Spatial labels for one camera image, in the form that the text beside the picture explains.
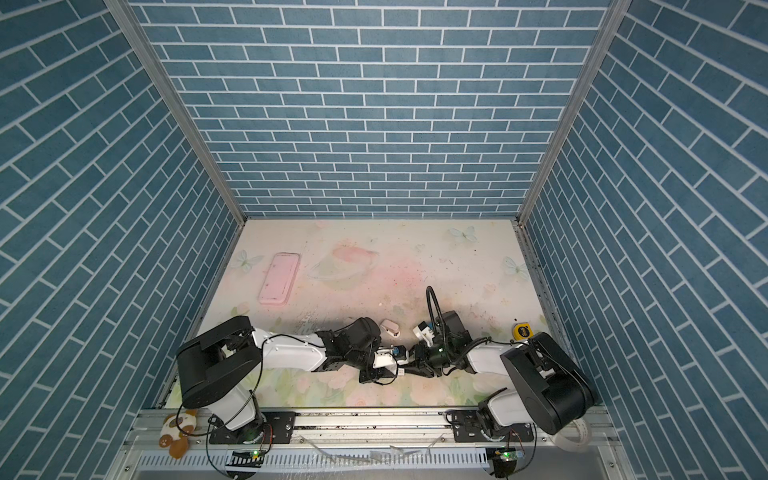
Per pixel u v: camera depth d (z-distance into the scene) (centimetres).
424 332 84
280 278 102
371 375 75
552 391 44
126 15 70
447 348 72
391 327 88
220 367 45
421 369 76
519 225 124
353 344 69
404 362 74
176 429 70
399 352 72
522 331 89
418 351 77
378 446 72
